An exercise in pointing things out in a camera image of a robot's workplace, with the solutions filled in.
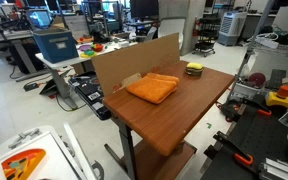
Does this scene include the black wheeled utility cart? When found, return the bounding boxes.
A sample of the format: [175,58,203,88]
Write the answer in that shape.
[192,13,222,58]

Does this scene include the white height-adjustable table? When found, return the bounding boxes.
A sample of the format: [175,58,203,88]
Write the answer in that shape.
[34,40,138,111]

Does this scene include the purple toy plate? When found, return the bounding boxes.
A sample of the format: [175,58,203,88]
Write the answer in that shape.
[77,44,92,52]

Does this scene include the yellow plush sandwich toy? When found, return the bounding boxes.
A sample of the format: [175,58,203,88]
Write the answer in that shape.
[185,61,205,73]

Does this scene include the orange yellow plastic toy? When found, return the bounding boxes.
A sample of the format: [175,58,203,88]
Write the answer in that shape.
[1,148,47,180]

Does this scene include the folded orange towel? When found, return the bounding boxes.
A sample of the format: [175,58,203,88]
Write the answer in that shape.
[125,72,180,105]

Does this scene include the blue storage bin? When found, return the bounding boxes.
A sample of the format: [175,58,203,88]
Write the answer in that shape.
[32,27,80,65]

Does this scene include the white portable air cooler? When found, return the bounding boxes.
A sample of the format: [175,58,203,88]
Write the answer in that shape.
[216,10,248,47]

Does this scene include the dark red round disc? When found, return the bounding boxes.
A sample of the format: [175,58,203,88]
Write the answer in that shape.
[248,72,267,88]

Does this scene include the red fire extinguisher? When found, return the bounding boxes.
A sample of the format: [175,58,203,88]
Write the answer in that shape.
[192,17,200,38]

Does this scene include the black computer monitor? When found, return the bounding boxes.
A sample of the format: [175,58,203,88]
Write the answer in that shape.
[129,0,160,20]

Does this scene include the black equipment case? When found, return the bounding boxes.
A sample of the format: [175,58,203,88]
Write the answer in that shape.
[67,70,112,121]

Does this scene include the green toy plate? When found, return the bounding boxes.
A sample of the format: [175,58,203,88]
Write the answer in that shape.
[83,49,96,57]

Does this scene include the wooden table with metal legs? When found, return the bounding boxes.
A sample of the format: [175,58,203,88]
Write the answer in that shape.
[102,60,236,180]

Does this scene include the open laptop with lit screen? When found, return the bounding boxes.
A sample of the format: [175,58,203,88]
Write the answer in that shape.
[27,9,54,30]

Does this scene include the red toy bowl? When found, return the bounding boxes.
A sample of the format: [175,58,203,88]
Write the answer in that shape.
[92,43,104,53]

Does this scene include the black clamp with orange handle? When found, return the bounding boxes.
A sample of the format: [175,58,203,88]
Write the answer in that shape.
[212,130,254,167]
[230,97,273,118]

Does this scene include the yellow emergency stop button box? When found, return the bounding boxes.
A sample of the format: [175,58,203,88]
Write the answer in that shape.
[265,85,288,110]

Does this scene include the white table with metal brackets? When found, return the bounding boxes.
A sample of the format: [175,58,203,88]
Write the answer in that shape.
[0,123,105,180]

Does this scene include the small silver bowl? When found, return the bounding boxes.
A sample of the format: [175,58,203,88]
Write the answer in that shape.
[184,67,205,77]

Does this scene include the black power strip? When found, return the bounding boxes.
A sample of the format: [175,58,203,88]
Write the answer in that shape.
[22,81,40,93]

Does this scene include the white chair back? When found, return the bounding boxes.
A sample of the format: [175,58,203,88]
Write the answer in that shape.
[157,17,187,50]

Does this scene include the grey metal tripod pole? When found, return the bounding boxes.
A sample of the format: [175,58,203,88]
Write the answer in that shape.
[226,0,277,102]

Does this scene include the black perforated robot base table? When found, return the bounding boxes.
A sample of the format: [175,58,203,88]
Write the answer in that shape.
[200,99,288,180]

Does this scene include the brown cardboard panel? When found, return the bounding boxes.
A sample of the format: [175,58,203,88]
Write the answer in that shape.
[90,32,181,98]

